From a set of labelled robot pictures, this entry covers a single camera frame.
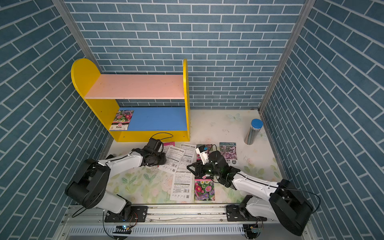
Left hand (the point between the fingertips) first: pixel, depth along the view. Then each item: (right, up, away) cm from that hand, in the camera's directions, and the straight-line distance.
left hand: (168, 160), depth 92 cm
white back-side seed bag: (+9, -14, -9) cm, 19 cm away
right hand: (+15, 0, -13) cm, 20 cm away
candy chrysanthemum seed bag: (-31, +25, +4) cm, 40 cm away
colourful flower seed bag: (+22, -13, -9) cm, 28 cm away
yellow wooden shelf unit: (-13, +22, +1) cm, 26 cm away
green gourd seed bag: (+3, +2, +2) cm, 4 cm away
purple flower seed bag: (+39, +5, +5) cm, 39 cm away
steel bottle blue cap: (+53, +23, -4) cm, 58 cm away
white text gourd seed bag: (+13, +1, +3) cm, 13 cm away
